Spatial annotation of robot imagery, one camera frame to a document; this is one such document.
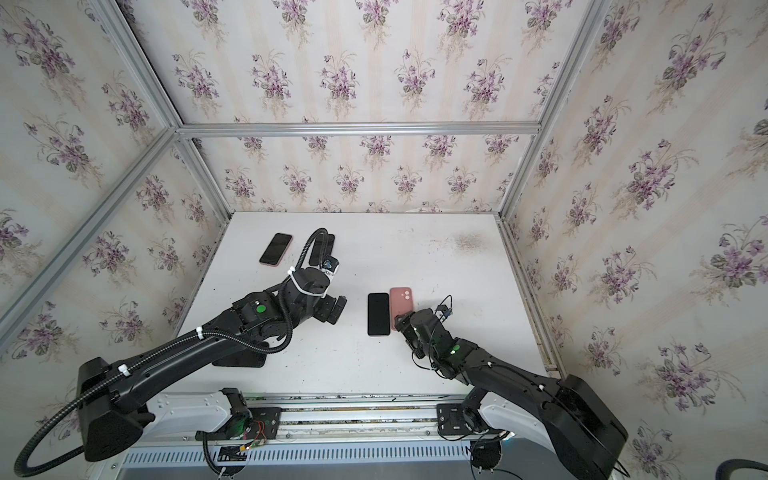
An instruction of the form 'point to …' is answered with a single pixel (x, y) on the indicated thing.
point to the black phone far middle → (328, 245)
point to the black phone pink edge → (275, 251)
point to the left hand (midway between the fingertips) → (330, 287)
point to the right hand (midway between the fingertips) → (393, 328)
